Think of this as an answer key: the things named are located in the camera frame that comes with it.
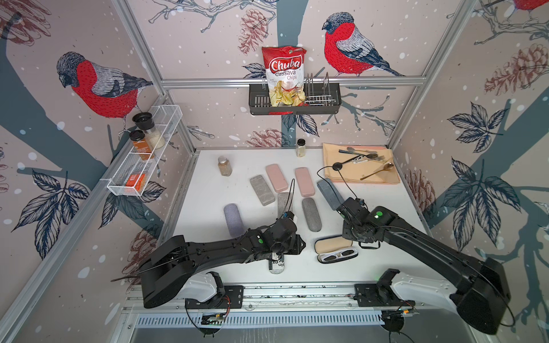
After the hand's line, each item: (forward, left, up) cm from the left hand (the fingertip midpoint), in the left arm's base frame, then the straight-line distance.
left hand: (309, 244), depth 77 cm
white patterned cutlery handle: (+48, -33, -8) cm, 59 cm away
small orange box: (+10, +55, +26) cm, 62 cm away
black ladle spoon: (+45, -20, -9) cm, 50 cm away
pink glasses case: (+36, +12, -9) cm, 39 cm away
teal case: (+28, +20, -7) cm, 35 cm away
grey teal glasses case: (+27, -13, -7) cm, 31 cm away
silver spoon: (+58, -31, -9) cm, 66 cm away
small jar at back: (+52, 0, -2) cm, 52 cm away
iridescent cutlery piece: (+56, -27, -8) cm, 62 cm away
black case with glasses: (0, -10, -6) cm, 12 cm away
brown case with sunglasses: (+12, +31, -6) cm, 34 cm away
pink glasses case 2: (+34, -2, -8) cm, 35 cm away
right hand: (+5, -15, 0) cm, 16 cm away
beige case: (+15, -3, -6) cm, 16 cm away
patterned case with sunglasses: (-6, +12, -5) cm, 14 cm away
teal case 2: (+20, +9, -7) cm, 23 cm away
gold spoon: (+43, -46, -7) cm, 63 cm away
